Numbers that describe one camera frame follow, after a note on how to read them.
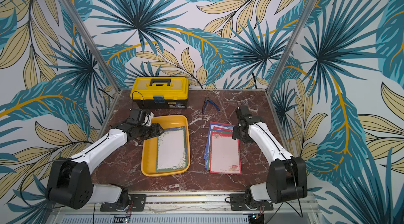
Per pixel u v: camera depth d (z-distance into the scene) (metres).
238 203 0.73
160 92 0.97
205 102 1.12
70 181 0.41
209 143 0.93
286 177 0.42
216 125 1.01
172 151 0.90
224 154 0.91
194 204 0.75
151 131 0.76
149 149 0.89
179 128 0.98
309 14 0.80
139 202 0.74
